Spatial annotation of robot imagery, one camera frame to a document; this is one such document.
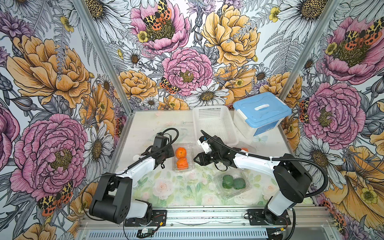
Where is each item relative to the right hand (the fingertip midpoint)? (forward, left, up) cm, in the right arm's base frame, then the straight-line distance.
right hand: (197, 162), depth 85 cm
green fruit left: (-10, -15, -2) cm, 19 cm away
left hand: (+8, +17, -3) cm, 19 cm away
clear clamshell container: (+12, +5, -4) cm, 13 cm away
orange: (+8, +10, -2) cm, 13 cm away
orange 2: (+1, +9, -2) cm, 9 cm away
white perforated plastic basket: (+32, -14, -1) cm, 35 cm away
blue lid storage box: (+26, -38, +10) cm, 48 cm away
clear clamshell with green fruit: (-16, -15, -3) cm, 22 cm away
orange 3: (+2, -25, +8) cm, 27 cm away
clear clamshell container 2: (+11, -32, -4) cm, 34 cm away
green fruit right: (-11, -21, -3) cm, 24 cm away
